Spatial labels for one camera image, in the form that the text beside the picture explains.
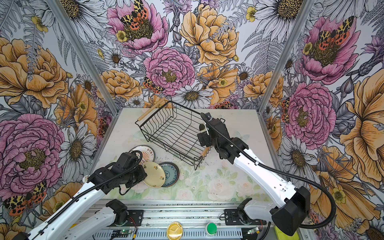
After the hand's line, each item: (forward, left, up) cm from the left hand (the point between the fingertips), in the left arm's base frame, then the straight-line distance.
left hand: (145, 180), depth 76 cm
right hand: (+17, -33, +14) cm, 40 cm away
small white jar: (+1, +30, 0) cm, 30 cm away
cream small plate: (+35, -32, -4) cm, 48 cm away
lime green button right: (-23, -64, -9) cm, 68 cm away
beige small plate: (+5, -3, -7) cm, 9 cm away
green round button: (-21, -32, -1) cm, 38 cm away
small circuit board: (-21, +10, -11) cm, 25 cm away
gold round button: (-20, -15, -9) cm, 27 cm away
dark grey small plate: (+7, -12, -10) cm, 17 cm away
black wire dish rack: (+40, -10, -8) cm, 42 cm away
